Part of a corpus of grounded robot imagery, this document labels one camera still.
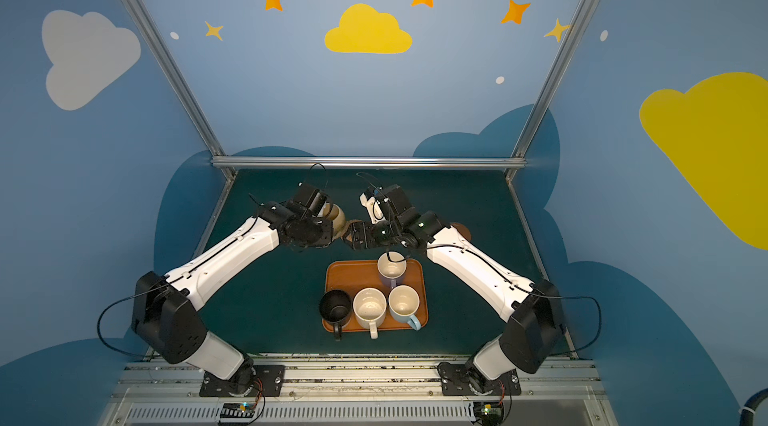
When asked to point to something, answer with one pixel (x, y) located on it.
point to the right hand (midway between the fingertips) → (358, 233)
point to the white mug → (369, 308)
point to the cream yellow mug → (338, 216)
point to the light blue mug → (404, 304)
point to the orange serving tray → (353, 275)
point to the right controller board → (489, 412)
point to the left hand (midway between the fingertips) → (329, 234)
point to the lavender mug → (392, 266)
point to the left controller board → (238, 410)
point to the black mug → (335, 307)
